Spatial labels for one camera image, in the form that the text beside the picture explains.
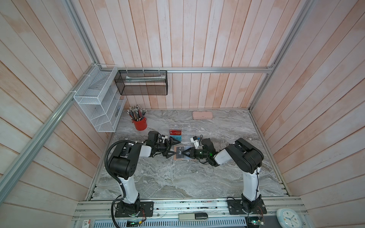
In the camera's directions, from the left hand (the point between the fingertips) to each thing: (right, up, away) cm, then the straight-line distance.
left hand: (178, 148), depth 91 cm
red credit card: (-2, +10, +9) cm, 13 cm away
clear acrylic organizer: (+8, +11, +15) cm, 20 cm away
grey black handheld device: (+7, -29, -23) cm, 38 cm away
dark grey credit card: (+1, -2, +4) cm, 4 cm away
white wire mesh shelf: (-43, +30, -13) cm, 54 cm away
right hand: (+3, -4, +2) cm, 5 cm away
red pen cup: (-29, +15, +16) cm, 36 cm away
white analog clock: (+55, -30, -23) cm, 66 cm away
